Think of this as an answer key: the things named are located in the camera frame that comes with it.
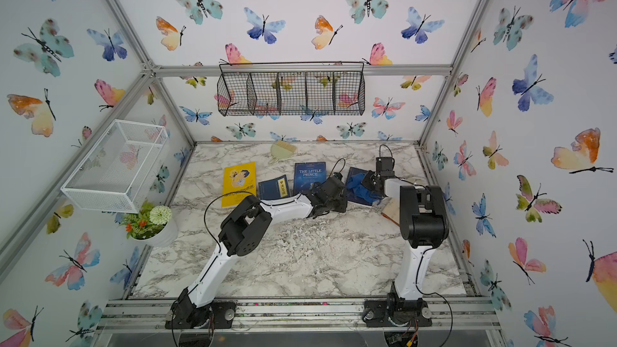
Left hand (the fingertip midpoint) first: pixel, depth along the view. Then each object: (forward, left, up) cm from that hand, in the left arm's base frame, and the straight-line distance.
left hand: (351, 201), depth 98 cm
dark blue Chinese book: (+7, +32, -1) cm, 33 cm away
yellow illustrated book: (+11, +47, 0) cm, 48 cm away
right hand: (+10, -8, +1) cm, 13 cm away
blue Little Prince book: (+15, +18, -1) cm, 23 cm away
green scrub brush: (+31, +30, -1) cm, 43 cm away
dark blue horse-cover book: (+3, 0, +1) cm, 3 cm away
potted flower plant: (-14, +68, +12) cm, 70 cm away
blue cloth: (+7, -2, +3) cm, 8 cm away
